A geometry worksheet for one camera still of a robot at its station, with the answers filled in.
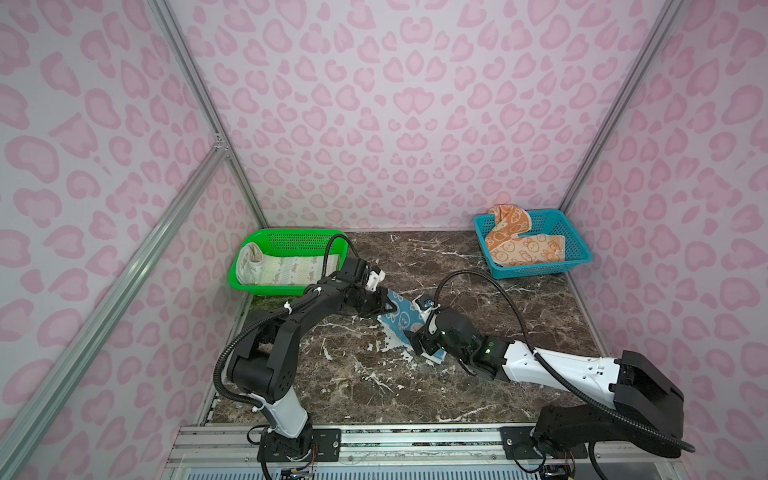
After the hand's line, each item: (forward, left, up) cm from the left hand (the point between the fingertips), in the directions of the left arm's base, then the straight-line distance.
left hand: (398, 303), depth 87 cm
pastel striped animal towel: (+16, +47, -1) cm, 49 cm away
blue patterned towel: (-3, -2, -4) cm, 5 cm away
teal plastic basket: (+37, -56, -4) cm, 67 cm away
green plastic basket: (+35, +41, -11) cm, 56 cm away
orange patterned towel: (+30, -41, -10) cm, 52 cm away
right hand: (-7, -5, +3) cm, 9 cm away
